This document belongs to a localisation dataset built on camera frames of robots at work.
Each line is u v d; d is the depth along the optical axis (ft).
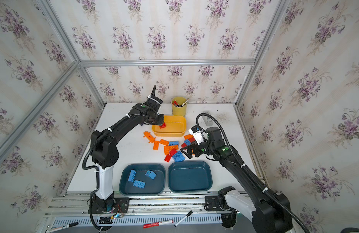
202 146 2.21
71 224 2.22
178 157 2.94
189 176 2.70
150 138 3.23
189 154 2.21
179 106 3.42
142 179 2.68
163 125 3.41
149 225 2.22
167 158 2.95
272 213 1.25
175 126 3.45
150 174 2.63
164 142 3.23
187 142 3.14
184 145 3.12
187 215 2.30
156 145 3.14
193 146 2.20
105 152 1.66
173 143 3.14
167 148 3.07
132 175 2.64
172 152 2.97
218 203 2.40
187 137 3.30
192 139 3.24
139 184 2.62
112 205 2.22
